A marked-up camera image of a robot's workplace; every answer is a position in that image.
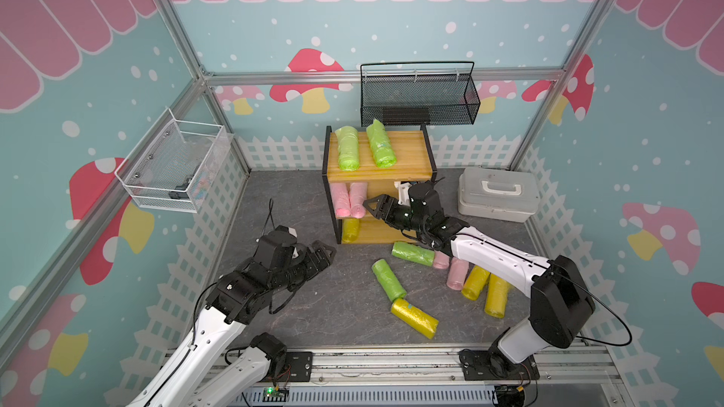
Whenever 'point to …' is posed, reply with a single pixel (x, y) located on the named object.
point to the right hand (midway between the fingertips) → (368, 206)
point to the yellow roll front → (422, 321)
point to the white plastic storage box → (498, 193)
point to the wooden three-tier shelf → (415, 159)
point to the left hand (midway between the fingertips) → (326, 265)
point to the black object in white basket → (178, 195)
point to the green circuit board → (272, 394)
